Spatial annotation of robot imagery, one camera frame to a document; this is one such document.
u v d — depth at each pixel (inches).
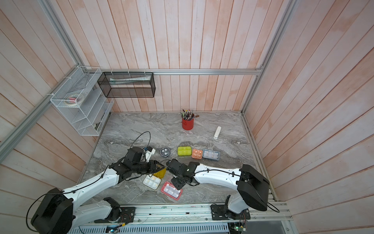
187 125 41.1
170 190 31.9
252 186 17.3
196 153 37.5
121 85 40.6
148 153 29.9
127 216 28.6
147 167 28.2
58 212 15.6
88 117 30.7
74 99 29.2
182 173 24.1
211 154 37.5
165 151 37.7
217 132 41.0
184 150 38.3
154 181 32.9
